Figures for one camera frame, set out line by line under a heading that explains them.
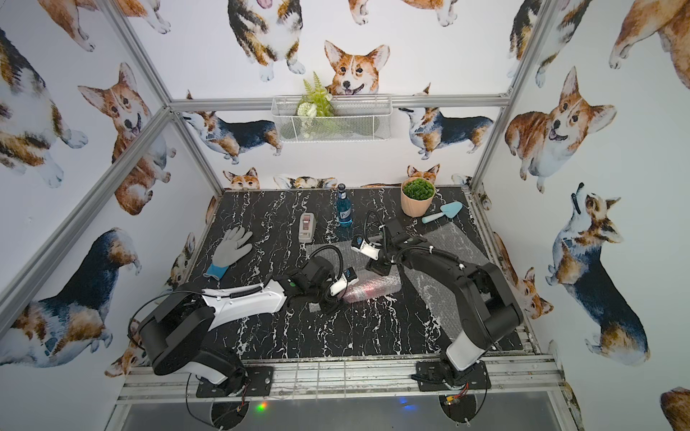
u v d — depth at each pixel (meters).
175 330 0.44
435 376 0.73
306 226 1.03
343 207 0.99
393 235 0.72
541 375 0.77
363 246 0.79
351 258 0.79
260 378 0.74
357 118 0.92
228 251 1.01
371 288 0.86
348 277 0.75
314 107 0.82
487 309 0.46
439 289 0.90
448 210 1.15
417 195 1.04
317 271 0.68
